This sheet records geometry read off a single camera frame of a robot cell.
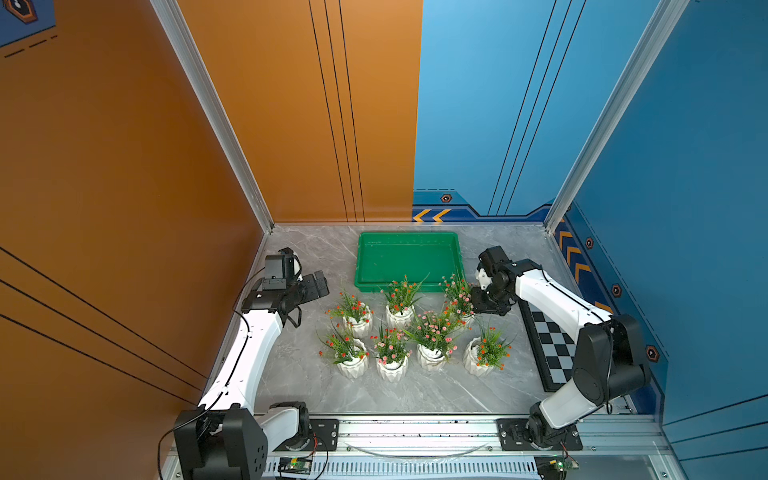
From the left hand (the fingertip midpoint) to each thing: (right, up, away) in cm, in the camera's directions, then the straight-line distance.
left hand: (313, 280), depth 83 cm
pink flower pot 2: (+23, -17, -8) cm, 29 cm away
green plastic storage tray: (+20, +6, +26) cm, 33 cm away
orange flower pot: (+47, -17, -9) cm, 50 cm away
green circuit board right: (+63, -42, -14) cm, 77 cm away
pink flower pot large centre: (+33, -13, -8) cm, 36 cm away
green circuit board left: (-1, -44, -12) cm, 45 cm away
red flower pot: (+12, -9, -1) cm, 15 cm away
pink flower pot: (+41, -5, 0) cm, 41 cm away
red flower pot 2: (+25, -9, +1) cm, 26 cm away
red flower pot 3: (+11, -20, -4) cm, 23 cm away
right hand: (+47, -9, +5) cm, 48 cm away
